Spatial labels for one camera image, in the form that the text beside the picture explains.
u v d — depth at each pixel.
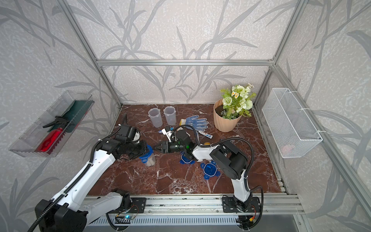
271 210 0.73
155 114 0.98
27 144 0.58
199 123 1.08
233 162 0.50
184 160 0.89
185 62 0.97
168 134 0.79
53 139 0.59
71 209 0.38
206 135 1.01
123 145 0.55
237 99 0.86
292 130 0.61
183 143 0.71
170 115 0.99
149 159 0.80
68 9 0.72
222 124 0.95
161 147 0.75
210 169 0.87
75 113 0.72
